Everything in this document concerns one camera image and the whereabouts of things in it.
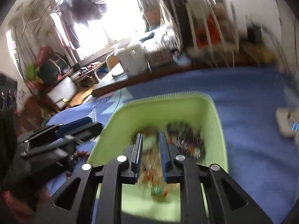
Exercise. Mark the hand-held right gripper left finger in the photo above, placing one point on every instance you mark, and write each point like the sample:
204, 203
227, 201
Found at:
139, 151

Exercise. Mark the dark green bag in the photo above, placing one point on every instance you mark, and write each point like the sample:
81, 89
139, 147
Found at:
52, 68

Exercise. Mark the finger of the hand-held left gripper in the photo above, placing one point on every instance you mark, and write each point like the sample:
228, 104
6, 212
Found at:
88, 131
74, 124

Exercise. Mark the pale curtain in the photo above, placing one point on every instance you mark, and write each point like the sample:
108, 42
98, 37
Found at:
154, 2

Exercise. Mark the low wooden table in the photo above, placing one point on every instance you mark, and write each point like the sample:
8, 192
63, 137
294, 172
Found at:
90, 71

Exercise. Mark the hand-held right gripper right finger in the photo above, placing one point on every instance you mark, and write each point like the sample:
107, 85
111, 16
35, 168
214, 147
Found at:
163, 156

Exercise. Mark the white chair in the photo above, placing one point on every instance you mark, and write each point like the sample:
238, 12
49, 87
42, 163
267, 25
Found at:
63, 91

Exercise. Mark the white device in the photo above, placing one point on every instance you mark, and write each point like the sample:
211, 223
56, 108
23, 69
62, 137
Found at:
288, 121

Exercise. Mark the white boxy appliance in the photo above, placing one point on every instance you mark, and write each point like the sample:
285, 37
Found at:
133, 60

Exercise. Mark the pink hanging garment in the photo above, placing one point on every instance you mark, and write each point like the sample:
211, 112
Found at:
65, 30

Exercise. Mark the white clothes rack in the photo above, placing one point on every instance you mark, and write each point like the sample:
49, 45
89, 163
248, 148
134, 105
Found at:
210, 28

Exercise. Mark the grey desk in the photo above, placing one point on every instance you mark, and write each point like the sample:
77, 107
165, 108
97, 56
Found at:
112, 81

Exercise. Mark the red bag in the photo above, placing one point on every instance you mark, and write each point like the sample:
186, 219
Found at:
43, 56

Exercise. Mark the green plastic basin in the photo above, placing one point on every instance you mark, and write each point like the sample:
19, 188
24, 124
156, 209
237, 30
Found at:
149, 109

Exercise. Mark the dark hanging garment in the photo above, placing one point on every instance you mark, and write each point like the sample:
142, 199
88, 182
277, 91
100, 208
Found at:
88, 2

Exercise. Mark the blue printed bedsheet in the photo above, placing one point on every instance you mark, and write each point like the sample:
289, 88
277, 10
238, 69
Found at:
245, 133

